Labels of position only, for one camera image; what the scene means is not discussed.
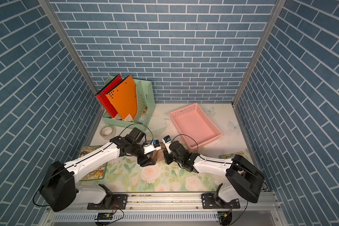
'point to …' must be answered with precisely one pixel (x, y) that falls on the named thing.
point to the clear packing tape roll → (107, 132)
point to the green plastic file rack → (146, 107)
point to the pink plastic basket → (193, 127)
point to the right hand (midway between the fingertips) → (164, 151)
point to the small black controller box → (104, 216)
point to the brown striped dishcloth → (158, 155)
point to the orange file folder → (123, 98)
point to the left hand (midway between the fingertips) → (155, 158)
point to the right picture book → (231, 155)
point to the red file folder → (101, 96)
